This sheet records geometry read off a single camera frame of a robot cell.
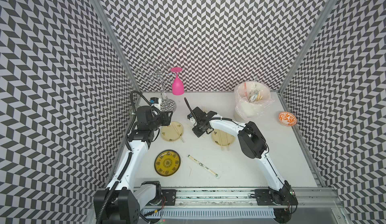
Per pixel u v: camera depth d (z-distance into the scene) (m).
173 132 0.96
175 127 0.97
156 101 0.68
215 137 0.93
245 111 0.86
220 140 0.91
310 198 0.74
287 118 0.99
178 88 0.97
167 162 0.83
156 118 0.65
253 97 0.87
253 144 0.58
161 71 1.10
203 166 0.82
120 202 0.38
